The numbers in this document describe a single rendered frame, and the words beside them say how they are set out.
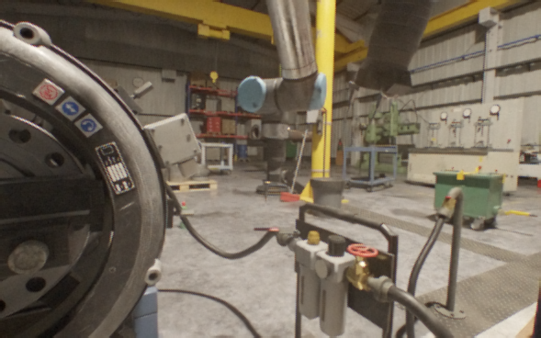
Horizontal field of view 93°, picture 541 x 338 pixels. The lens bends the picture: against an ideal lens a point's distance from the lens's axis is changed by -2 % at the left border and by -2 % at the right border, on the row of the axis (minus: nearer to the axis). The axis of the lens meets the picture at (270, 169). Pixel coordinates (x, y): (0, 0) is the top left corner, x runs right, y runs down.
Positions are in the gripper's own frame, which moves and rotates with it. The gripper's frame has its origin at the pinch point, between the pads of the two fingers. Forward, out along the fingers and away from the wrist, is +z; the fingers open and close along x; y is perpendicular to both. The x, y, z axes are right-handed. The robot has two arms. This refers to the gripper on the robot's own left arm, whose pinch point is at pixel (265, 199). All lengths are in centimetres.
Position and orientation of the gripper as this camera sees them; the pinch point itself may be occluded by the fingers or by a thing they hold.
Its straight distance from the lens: 88.1
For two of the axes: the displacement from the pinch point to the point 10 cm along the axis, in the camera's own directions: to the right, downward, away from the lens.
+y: 10.0, 0.2, 0.6
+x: -0.6, -0.8, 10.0
